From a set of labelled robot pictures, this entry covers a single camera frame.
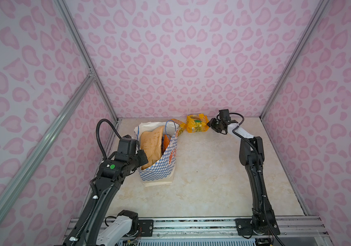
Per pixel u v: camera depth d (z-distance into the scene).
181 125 1.10
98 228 0.45
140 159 0.65
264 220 0.64
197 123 1.10
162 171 0.75
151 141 0.80
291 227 0.75
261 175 0.67
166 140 0.87
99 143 0.51
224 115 0.92
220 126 0.90
